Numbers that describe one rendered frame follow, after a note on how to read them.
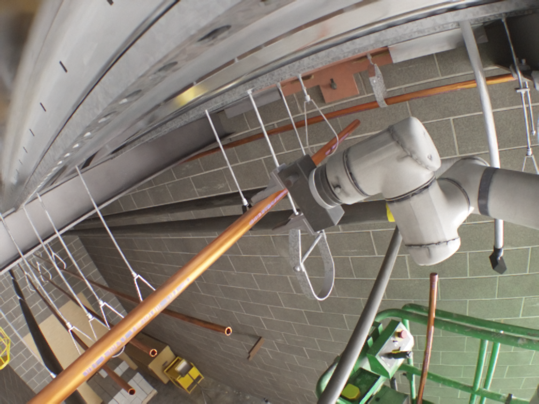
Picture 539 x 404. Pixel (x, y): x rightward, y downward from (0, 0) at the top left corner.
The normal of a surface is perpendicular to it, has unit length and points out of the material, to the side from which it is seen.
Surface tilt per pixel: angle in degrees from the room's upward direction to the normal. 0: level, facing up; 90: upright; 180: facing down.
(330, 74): 90
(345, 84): 90
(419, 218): 79
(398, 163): 85
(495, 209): 101
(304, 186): 90
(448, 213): 71
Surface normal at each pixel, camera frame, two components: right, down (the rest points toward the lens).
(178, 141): 0.78, -0.10
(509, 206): -0.87, 0.29
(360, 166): -0.68, 0.13
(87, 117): -0.51, 0.47
